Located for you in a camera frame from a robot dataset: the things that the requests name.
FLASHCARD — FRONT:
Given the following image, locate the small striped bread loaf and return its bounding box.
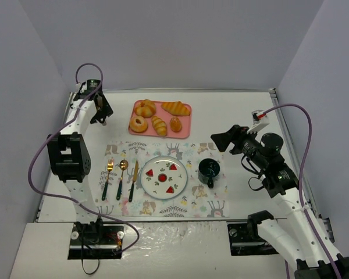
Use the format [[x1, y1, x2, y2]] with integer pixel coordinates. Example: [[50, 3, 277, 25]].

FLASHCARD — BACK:
[[151, 116, 168, 137]]

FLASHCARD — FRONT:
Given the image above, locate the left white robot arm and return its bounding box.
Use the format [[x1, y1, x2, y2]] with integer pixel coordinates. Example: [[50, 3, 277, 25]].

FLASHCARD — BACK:
[[47, 79, 113, 244]]

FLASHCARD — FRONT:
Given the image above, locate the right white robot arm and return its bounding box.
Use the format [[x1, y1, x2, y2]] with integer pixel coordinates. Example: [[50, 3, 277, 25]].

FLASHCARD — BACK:
[[211, 125, 349, 278]]

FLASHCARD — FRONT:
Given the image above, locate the round knotted bread roll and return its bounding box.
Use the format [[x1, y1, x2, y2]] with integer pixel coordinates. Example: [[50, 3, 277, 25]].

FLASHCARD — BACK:
[[134, 99, 156, 118]]

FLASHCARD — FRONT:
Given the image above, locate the long croissant bread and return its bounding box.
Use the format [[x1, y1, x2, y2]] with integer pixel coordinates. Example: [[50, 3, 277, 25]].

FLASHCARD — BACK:
[[161, 101, 191, 116]]

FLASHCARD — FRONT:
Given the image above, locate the dark green mug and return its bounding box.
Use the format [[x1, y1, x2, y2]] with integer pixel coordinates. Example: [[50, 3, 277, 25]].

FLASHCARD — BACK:
[[198, 158, 220, 189]]

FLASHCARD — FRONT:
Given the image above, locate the small orange bun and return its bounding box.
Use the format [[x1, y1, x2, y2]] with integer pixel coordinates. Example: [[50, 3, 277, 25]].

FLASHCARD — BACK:
[[169, 116, 182, 133]]

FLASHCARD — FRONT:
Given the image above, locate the pink serving tray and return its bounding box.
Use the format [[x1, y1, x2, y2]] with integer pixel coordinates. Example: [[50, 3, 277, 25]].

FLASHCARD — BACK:
[[128, 99, 193, 140]]

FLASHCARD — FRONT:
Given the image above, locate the white watermelon pattern plate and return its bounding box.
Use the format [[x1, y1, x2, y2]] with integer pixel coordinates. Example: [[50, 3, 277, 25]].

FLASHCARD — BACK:
[[140, 156, 188, 200]]

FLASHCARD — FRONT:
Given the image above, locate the floral printed placemat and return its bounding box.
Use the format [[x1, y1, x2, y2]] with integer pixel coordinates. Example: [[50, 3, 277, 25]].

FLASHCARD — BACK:
[[93, 141, 229, 218]]

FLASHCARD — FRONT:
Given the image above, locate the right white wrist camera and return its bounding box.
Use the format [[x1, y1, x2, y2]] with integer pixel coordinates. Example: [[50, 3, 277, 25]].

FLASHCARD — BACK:
[[247, 110, 270, 134]]

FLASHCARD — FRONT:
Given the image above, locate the ring donut bread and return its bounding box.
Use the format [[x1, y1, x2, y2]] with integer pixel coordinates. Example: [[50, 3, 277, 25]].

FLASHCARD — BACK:
[[129, 116, 148, 133]]

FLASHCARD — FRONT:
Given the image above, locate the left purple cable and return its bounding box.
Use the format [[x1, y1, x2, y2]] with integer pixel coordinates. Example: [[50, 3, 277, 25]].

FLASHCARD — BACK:
[[27, 63, 140, 253]]

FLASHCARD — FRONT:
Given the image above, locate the purple cable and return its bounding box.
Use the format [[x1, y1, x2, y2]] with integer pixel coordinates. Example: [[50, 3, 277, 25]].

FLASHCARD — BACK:
[[27, 63, 140, 253], [257, 103, 346, 279]]

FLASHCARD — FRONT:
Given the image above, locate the gold fork green handle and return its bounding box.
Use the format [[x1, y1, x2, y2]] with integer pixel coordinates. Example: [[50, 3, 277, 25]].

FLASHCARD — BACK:
[[101, 158, 115, 201]]

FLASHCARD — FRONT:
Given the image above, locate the gold spoon green handle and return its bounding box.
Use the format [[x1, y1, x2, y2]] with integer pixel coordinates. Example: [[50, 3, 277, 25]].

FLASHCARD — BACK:
[[116, 159, 129, 201]]

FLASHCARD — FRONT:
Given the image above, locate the gold knife green handle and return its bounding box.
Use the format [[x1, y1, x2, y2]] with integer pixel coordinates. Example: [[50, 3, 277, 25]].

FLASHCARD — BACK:
[[128, 161, 139, 202]]

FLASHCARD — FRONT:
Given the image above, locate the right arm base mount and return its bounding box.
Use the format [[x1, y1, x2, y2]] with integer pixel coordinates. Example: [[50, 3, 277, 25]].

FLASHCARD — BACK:
[[227, 221, 278, 256]]

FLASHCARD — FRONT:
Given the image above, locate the metal table edge rail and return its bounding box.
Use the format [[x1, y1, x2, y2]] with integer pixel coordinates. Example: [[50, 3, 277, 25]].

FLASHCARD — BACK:
[[275, 104, 334, 243]]

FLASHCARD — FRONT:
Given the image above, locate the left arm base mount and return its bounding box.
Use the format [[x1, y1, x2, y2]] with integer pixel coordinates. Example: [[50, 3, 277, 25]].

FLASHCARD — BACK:
[[67, 224, 124, 260]]

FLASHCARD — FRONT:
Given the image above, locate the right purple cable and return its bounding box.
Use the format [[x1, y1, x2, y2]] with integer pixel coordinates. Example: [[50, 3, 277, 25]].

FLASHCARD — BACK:
[[257, 103, 346, 279]]

